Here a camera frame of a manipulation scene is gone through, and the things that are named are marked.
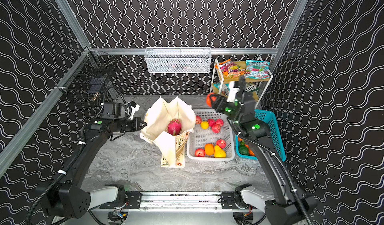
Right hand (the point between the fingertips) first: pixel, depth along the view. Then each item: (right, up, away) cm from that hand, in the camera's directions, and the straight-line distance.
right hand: (214, 97), depth 68 cm
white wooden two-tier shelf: (+43, +14, +45) cm, 64 cm away
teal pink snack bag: (+26, +17, +15) cm, 35 cm away
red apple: (+2, -14, +32) cm, 35 cm away
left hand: (-32, -13, +9) cm, 36 cm away
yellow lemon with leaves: (-2, -15, +30) cm, 33 cm away
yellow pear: (+5, -30, +17) cm, 35 cm away
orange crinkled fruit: (0, -29, +19) cm, 34 cm away
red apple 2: (+8, -14, +30) cm, 34 cm away
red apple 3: (+5, -17, +28) cm, 33 cm away
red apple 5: (-6, -30, +17) cm, 35 cm away
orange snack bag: (+11, +17, +16) cm, 26 cm away
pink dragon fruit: (-21, -16, +24) cm, 36 cm away
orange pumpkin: (+24, -31, +18) cm, 43 cm away
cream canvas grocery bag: (-32, -16, +18) cm, 40 cm away
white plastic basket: (+2, -23, +29) cm, 38 cm away
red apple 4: (+8, -26, +22) cm, 34 cm away
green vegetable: (+19, -28, +18) cm, 39 cm away
